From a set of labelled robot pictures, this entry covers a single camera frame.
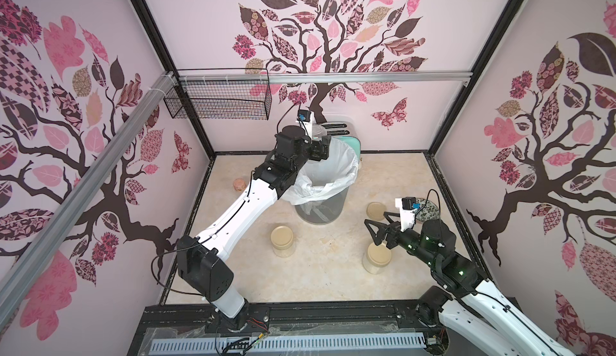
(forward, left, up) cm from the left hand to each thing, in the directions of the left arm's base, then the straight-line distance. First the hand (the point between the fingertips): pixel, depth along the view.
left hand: (318, 138), depth 74 cm
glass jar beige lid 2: (-28, -19, -25) cm, 43 cm away
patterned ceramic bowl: (-6, -46, -35) cm, 58 cm away
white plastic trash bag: (+3, -9, -14) cm, 17 cm away
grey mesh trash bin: (-6, -2, -35) cm, 36 cm away
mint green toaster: (+31, -11, -20) cm, 39 cm away
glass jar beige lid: (-22, +13, -26) cm, 36 cm away
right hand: (-21, -18, -13) cm, 30 cm away
